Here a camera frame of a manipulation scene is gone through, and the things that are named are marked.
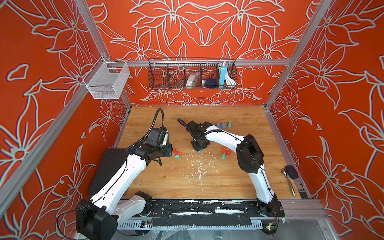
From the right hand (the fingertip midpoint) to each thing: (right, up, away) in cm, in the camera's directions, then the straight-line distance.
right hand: (195, 148), depth 91 cm
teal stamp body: (+25, +14, +14) cm, 32 cm away
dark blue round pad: (+56, -12, -8) cm, 57 cm away
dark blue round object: (+10, +41, -1) cm, 42 cm away
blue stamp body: (+2, 0, -8) cm, 8 cm away
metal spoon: (+51, -12, -8) cm, 53 cm away
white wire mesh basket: (-57, +44, +2) cm, 72 cm away
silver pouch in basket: (-2, +43, 0) cm, 43 cm away
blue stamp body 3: (+20, +13, +13) cm, 28 cm away
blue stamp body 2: (+17, +14, +13) cm, 26 cm away
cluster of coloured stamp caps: (-11, -4, +1) cm, 12 cm away
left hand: (-14, +3, -12) cm, 19 cm away
